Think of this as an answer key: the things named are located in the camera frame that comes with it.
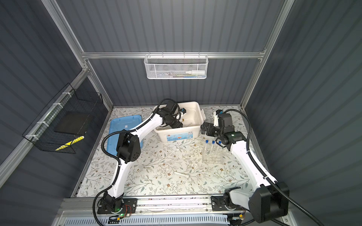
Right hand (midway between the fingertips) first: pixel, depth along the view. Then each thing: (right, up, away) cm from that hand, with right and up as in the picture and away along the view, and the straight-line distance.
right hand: (209, 127), depth 81 cm
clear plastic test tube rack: (+7, -18, +10) cm, 22 cm away
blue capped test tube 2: (-1, -19, +10) cm, 22 cm away
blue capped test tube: (+2, -9, 0) cm, 9 cm away
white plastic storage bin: (-9, +3, +29) cm, 31 cm away
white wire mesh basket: (-22, +47, +31) cm, 60 cm away
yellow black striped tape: (-69, -7, -15) cm, 71 cm away
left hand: (-19, +2, +17) cm, 26 cm away
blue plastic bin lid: (-66, +2, +28) cm, 71 cm away
